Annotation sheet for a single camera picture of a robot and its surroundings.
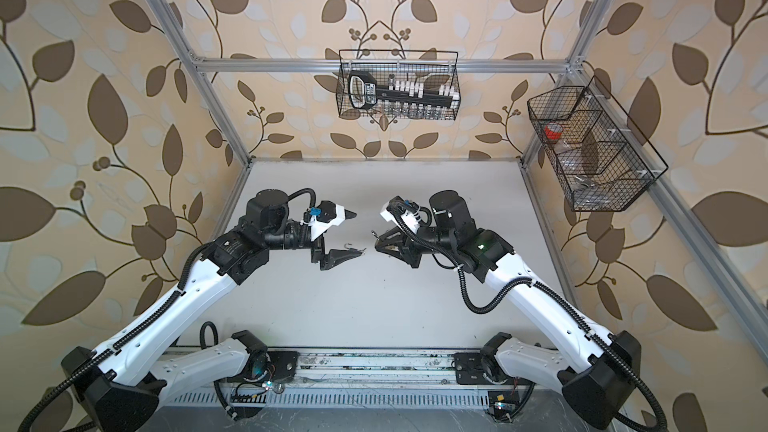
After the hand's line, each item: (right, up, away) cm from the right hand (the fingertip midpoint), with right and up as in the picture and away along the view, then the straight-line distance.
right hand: (382, 243), depth 67 cm
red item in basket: (+50, +30, +20) cm, 61 cm away
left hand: (-6, +4, -2) cm, 7 cm away
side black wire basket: (+54, +20, +6) cm, 58 cm away
